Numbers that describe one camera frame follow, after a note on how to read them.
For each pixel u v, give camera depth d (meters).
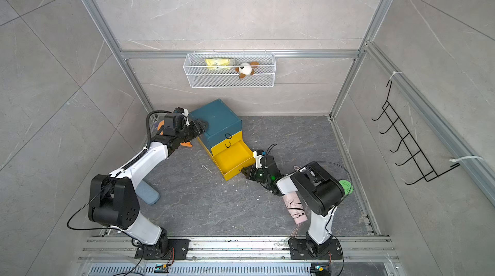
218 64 0.83
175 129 0.68
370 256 0.73
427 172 0.58
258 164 0.85
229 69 0.88
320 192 0.50
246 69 0.86
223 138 0.88
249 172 0.82
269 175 0.75
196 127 0.78
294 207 0.81
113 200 0.45
